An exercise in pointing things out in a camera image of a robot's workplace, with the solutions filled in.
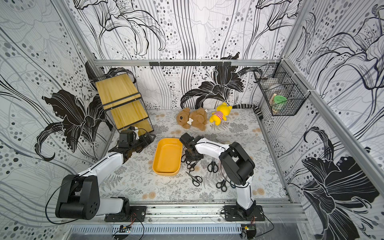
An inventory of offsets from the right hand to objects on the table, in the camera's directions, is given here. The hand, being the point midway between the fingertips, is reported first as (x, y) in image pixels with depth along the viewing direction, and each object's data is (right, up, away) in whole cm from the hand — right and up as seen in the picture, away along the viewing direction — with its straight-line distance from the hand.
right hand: (193, 156), depth 94 cm
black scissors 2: (+1, -11, -10) cm, 15 cm away
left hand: (-24, +11, -4) cm, 27 cm away
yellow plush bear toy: (+21, +29, +16) cm, 39 cm away
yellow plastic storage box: (-17, 0, +1) cm, 17 cm away
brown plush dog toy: (+2, +24, +7) cm, 25 cm away
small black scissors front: (+16, -13, -12) cm, 24 cm away
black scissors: (-1, -4, -3) cm, 5 cm away
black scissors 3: (+12, -5, -5) cm, 14 cm away
